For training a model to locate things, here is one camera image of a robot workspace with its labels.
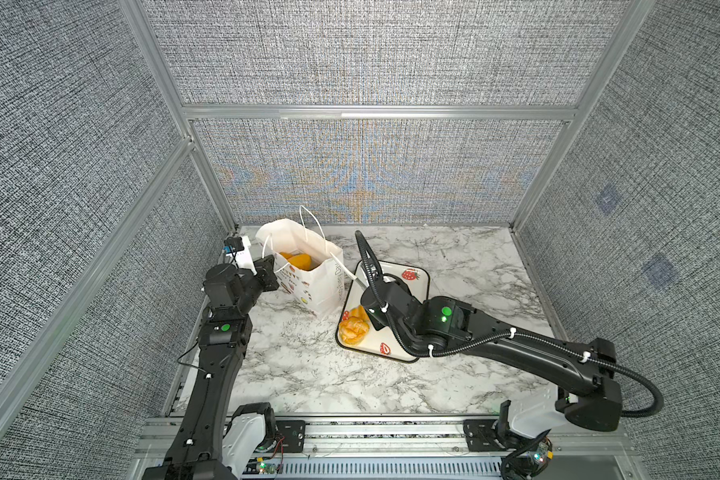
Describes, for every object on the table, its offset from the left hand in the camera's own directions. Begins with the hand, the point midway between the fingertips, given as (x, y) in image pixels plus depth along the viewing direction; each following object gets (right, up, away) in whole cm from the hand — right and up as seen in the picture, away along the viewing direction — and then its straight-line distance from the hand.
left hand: (278, 253), depth 75 cm
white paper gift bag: (+10, -9, +3) cm, 14 cm away
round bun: (+19, -22, +13) cm, 32 cm away
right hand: (+24, -8, -7) cm, 26 cm away
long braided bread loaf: (0, -2, +18) cm, 18 cm away
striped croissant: (+2, -2, +18) cm, 18 cm away
